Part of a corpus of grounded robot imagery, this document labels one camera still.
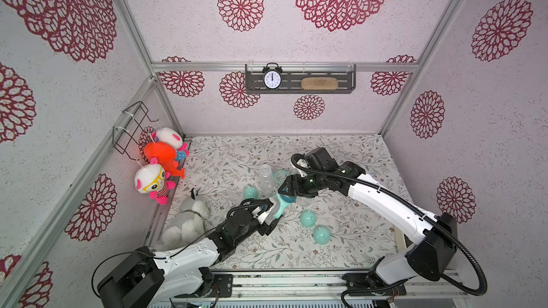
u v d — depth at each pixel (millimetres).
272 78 898
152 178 797
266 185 999
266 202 679
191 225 769
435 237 408
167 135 944
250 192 931
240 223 605
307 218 862
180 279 564
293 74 947
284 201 715
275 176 971
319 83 903
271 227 724
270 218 715
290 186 661
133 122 789
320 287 751
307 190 656
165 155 937
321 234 815
